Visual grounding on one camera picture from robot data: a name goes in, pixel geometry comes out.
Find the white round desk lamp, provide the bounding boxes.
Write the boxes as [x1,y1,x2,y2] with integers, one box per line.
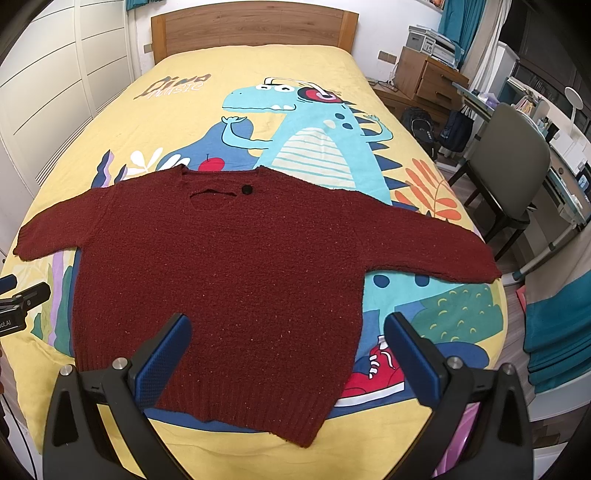
[564,86,584,125]

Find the teal curtain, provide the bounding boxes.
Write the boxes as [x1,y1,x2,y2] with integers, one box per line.
[438,0,486,67]

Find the grey chair with dark legs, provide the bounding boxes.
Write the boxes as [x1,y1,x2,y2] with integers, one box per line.
[448,103,550,260]

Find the grey study desk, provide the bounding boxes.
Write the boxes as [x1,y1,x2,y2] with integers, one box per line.
[452,81,591,282]

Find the dark red knit sweater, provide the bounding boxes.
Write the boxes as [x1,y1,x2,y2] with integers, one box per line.
[14,166,500,447]

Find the teal folded blanket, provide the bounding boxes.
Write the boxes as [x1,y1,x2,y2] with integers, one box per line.
[524,273,590,394]

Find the white wardrobe doors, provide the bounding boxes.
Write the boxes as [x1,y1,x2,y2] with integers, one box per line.
[1,0,134,255]

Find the dark blue tote bag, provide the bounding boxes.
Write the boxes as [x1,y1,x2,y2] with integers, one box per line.
[439,111,474,153]

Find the wooden headboard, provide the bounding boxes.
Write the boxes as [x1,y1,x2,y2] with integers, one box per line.
[150,1,359,63]

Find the pink storage box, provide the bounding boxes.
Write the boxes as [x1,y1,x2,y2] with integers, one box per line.
[433,403,480,477]

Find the white printer on cabinet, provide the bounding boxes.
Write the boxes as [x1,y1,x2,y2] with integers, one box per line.
[406,26,458,68]

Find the wooden drawer cabinet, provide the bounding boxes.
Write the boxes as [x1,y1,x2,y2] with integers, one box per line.
[373,47,469,128]

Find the black backpack on floor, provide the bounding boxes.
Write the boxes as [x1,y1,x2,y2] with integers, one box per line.
[402,107,438,160]

